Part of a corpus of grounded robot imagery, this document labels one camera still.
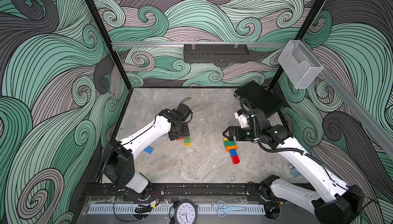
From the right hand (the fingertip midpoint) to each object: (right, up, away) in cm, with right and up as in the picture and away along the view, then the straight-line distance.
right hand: (228, 134), depth 75 cm
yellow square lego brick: (-21, -9, +15) cm, 27 cm away
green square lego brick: (-21, -6, +11) cm, 25 cm away
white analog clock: (-21, -33, -9) cm, 40 cm away
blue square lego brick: (+5, -13, +11) cm, 18 cm away
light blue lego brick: (-44, -12, +11) cm, 47 cm away
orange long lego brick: (+5, -11, +13) cm, 18 cm away
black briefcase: (+32, +19, +36) cm, 52 cm away
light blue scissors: (-4, -33, -5) cm, 34 cm away
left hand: (-23, -1, +6) cm, 24 cm away
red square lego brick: (+5, -16, +7) cm, 18 cm away
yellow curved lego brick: (-3, -1, -6) cm, 7 cm away
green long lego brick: (+3, -9, +14) cm, 17 cm away
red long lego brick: (-24, -4, +7) cm, 25 cm away
